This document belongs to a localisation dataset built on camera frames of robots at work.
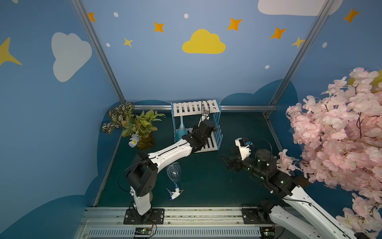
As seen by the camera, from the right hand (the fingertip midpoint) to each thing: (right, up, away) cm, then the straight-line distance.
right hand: (229, 150), depth 71 cm
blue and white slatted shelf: (-18, +20, +16) cm, 31 cm away
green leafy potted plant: (-47, +11, +7) cm, 49 cm away
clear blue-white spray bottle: (-28, -15, +11) cm, 34 cm away
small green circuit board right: (+19, -41, +1) cm, 45 cm away
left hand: (-12, +15, +13) cm, 23 cm away
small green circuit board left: (-43, -40, 0) cm, 58 cm away
